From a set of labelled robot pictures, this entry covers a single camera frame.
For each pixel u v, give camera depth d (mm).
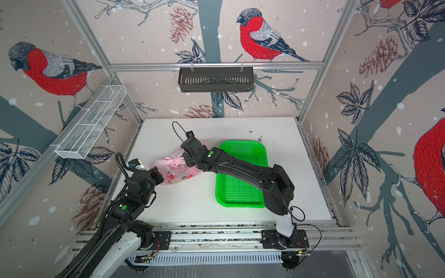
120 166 551
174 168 832
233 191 879
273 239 728
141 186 573
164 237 745
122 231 520
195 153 596
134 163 659
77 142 710
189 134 700
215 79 1063
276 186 466
